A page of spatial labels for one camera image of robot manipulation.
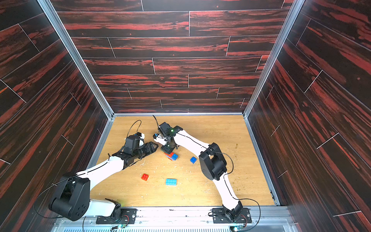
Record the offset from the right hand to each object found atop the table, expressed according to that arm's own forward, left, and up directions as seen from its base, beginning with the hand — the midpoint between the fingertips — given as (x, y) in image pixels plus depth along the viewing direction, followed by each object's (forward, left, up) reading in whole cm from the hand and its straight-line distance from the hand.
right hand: (171, 146), depth 94 cm
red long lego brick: (-6, 0, -1) cm, 6 cm away
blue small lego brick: (-7, -3, -1) cm, 7 cm away
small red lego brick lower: (-19, +14, -4) cm, 24 cm away
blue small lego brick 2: (-6, -15, -5) cm, 17 cm away
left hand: (-3, +8, +5) cm, 10 cm away
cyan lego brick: (-22, -2, -5) cm, 22 cm away
